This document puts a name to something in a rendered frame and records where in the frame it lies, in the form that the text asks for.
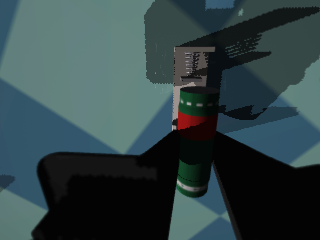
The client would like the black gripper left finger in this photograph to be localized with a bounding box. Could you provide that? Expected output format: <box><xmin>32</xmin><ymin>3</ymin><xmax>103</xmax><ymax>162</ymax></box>
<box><xmin>37</xmin><ymin>129</ymin><xmax>181</xmax><ymax>240</ymax></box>

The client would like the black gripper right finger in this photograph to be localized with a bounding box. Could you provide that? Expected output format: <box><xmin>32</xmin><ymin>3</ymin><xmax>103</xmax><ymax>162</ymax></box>
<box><xmin>211</xmin><ymin>131</ymin><xmax>320</xmax><ymax>240</ymax></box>

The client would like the dark green and red battery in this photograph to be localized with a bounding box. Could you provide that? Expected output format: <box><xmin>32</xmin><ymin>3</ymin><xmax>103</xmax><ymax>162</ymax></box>
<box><xmin>176</xmin><ymin>86</ymin><xmax>220</xmax><ymax>198</ymax></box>

